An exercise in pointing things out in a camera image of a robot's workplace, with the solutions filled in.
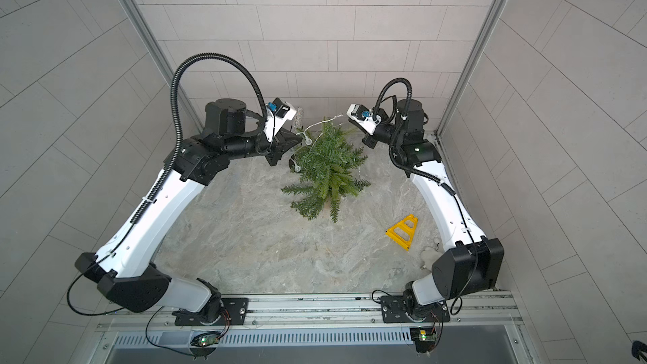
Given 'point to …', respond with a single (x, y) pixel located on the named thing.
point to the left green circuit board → (205, 339)
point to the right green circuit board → (425, 338)
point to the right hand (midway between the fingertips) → (353, 116)
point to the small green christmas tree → (326, 165)
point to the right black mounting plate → (395, 309)
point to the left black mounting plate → (233, 312)
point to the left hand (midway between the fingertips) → (304, 136)
